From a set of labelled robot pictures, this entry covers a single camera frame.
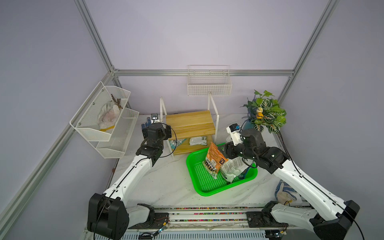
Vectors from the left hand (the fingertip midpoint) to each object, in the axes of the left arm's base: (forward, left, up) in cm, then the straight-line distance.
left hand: (158, 125), depth 81 cm
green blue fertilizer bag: (-19, -49, -22) cm, 56 cm away
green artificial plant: (+4, -58, +7) cm, 58 cm away
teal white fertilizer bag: (0, -7, -16) cm, 17 cm away
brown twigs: (+13, +25, +5) cm, 29 cm away
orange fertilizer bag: (-13, -31, -14) cm, 37 cm away
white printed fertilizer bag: (-20, -40, -10) cm, 46 cm away
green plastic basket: (-22, -26, -25) cm, 42 cm away
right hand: (-14, -35, -1) cm, 38 cm away
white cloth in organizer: (+2, +26, +6) cm, 27 cm away
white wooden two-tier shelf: (0, -19, -5) cm, 19 cm away
